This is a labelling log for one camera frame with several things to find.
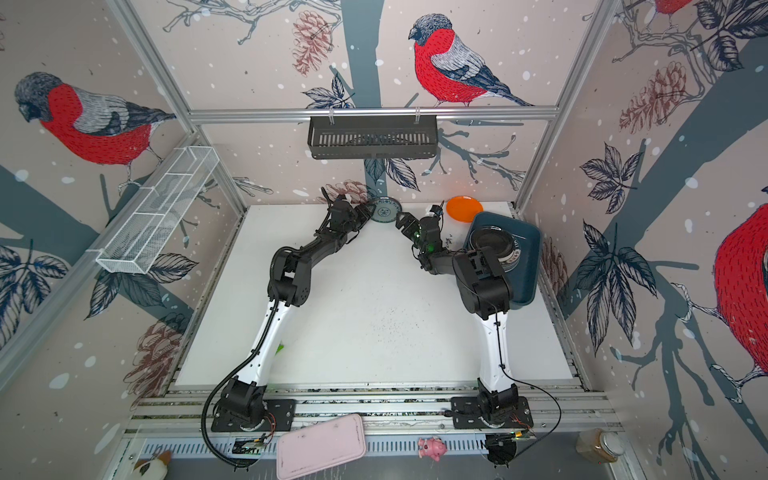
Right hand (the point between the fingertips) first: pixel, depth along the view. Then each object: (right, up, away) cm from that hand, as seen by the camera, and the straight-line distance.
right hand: (404, 220), depth 103 cm
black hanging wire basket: (-11, +31, +3) cm, 33 cm away
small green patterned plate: (-7, +5, +16) cm, 18 cm away
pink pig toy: (+5, -54, -36) cm, 65 cm away
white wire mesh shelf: (-68, -1, -27) cm, 73 cm away
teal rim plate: (+46, -5, +7) cm, 47 cm away
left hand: (-11, +5, +10) cm, 16 cm away
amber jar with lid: (+40, -49, -42) cm, 76 cm away
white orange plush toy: (-58, -57, -38) cm, 90 cm away
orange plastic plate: (+25, +5, +14) cm, 29 cm away
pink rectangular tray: (-25, -55, -36) cm, 70 cm away
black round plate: (+32, -6, +2) cm, 33 cm away
